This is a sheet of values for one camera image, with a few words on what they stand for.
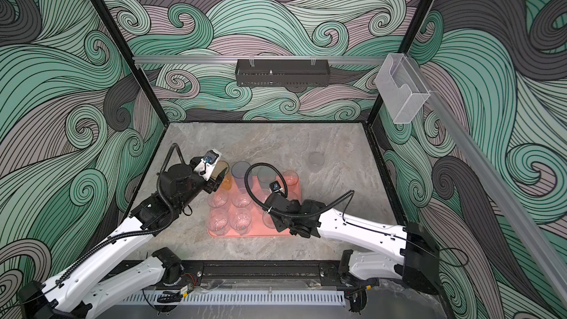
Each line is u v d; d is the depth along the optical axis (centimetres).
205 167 59
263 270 75
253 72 94
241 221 85
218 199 86
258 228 83
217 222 83
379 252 43
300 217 51
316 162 103
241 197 86
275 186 67
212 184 65
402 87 79
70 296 39
